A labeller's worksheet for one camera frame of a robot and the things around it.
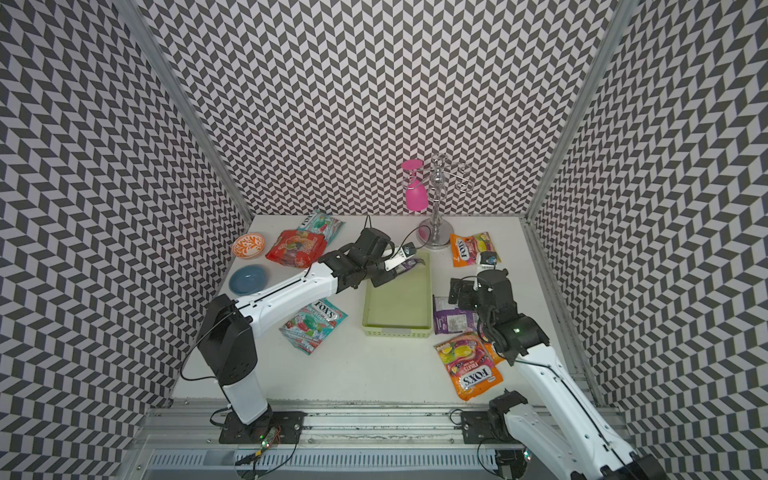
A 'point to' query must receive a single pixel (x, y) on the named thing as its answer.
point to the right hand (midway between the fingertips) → (470, 287)
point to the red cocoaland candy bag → (298, 249)
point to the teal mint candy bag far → (321, 223)
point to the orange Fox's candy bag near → (471, 363)
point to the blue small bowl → (247, 280)
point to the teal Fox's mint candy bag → (308, 328)
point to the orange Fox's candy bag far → (466, 250)
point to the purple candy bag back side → (449, 318)
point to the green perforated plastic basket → (402, 306)
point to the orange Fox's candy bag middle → (492, 354)
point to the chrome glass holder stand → (438, 232)
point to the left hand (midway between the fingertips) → (388, 261)
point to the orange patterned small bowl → (248, 246)
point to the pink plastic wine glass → (416, 197)
